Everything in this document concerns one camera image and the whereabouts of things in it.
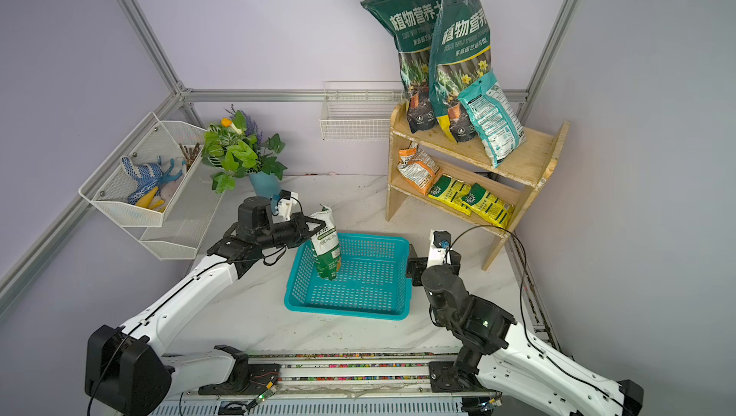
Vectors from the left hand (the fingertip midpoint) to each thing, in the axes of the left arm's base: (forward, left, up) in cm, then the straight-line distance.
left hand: (325, 223), depth 76 cm
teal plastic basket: (-5, -13, -25) cm, 29 cm away
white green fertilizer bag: (-5, 0, -4) cm, 6 cm away
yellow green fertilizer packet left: (+13, -36, -2) cm, 39 cm away
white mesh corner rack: (+7, +45, +7) cm, 46 cm away
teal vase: (+25, +26, -11) cm, 37 cm away
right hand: (-8, -26, -1) cm, 28 cm away
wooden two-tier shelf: (+21, -40, -2) cm, 45 cm away
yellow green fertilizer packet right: (+6, -46, -1) cm, 47 cm away
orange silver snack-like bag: (+20, -26, +2) cm, 33 cm away
